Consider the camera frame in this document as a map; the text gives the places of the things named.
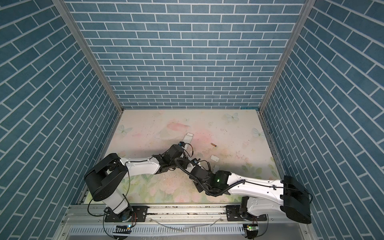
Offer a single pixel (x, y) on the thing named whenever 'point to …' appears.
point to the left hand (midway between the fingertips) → (190, 162)
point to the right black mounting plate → (234, 214)
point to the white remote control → (188, 137)
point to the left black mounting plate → (134, 213)
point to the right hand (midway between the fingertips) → (195, 177)
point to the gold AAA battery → (213, 144)
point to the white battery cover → (215, 158)
